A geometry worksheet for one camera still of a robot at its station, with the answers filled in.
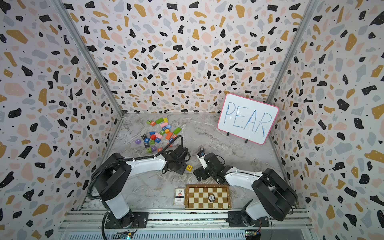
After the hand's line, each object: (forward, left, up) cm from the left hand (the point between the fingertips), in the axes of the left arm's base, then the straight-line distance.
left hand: (184, 167), depth 91 cm
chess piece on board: (-18, -15, +2) cm, 24 cm away
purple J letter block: (+19, +33, 0) cm, 38 cm away
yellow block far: (+40, +17, 0) cm, 43 cm away
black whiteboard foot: (+19, -42, 0) cm, 46 cm away
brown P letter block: (+13, -11, 0) cm, 17 cm away
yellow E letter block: (-1, -3, +1) cm, 4 cm away
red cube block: (+23, +23, 0) cm, 33 cm away
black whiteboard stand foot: (+25, -30, -1) cm, 39 cm away
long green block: (+29, +7, 0) cm, 30 cm away
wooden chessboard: (-17, -13, +2) cm, 22 cm away
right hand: (-2, -10, +2) cm, 10 cm away
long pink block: (+35, +18, 0) cm, 40 cm away
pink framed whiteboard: (+28, -41, +12) cm, 52 cm away
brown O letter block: (+24, +30, 0) cm, 38 cm away
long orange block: (+25, +12, 0) cm, 28 cm away
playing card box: (-17, +2, 0) cm, 17 cm away
